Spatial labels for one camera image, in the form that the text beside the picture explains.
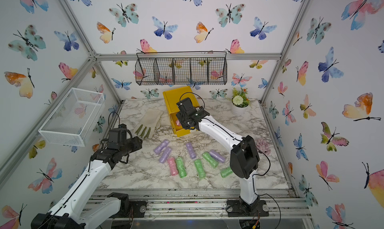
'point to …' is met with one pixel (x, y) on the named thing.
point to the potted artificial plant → (240, 102)
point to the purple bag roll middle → (191, 150)
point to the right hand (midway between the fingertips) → (178, 114)
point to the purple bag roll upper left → (158, 148)
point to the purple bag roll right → (218, 156)
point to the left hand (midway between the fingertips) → (140, 139)
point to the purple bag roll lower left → (165, 154)
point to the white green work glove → (144, 128)
